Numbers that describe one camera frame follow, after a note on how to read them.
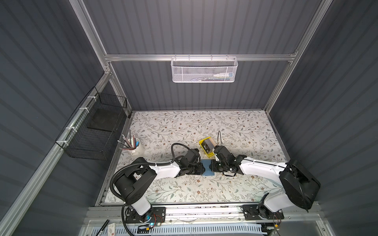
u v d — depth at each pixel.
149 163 0.51
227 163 0.68
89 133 0.72
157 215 0.73
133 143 0.91
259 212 0.67
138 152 0.89
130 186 0.45
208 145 0.96
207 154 0.92
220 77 0.91
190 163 0.71
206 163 0.91
